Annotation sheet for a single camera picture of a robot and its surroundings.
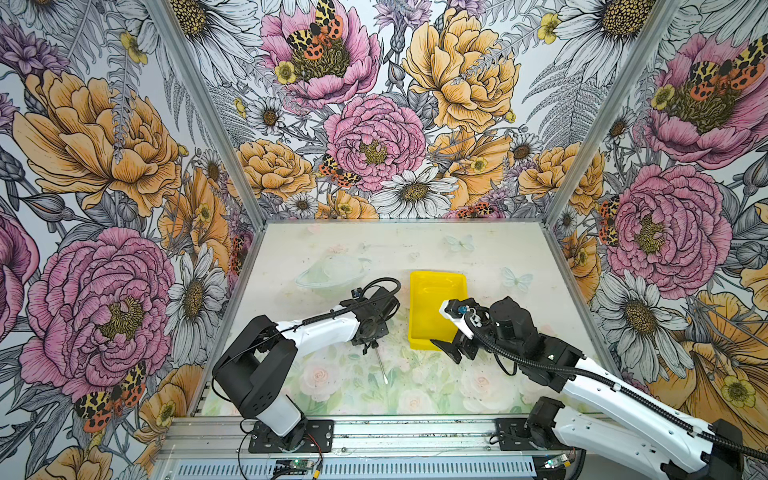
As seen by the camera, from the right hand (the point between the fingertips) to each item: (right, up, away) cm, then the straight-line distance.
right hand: (446, 330), depth 73 cm
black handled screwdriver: (-16, -13, +12) cm, 24 cm away
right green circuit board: (+26, -30, -2) cm, 40 cm away
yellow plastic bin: (-1, +5, +32) cm, 32 cm away
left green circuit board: (-36, -31, -2) cm, 47 cm away
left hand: (-19, -6, +15) cm, 25 cm away
